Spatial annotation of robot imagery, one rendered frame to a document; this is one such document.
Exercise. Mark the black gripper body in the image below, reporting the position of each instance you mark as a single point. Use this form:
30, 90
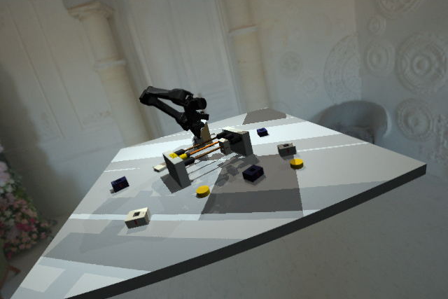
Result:
192, 120

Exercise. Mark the yellow disc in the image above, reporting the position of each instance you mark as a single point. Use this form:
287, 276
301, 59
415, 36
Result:
203, 191
296, 163

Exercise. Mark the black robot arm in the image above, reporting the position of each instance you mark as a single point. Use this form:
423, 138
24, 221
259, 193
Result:
150, 97

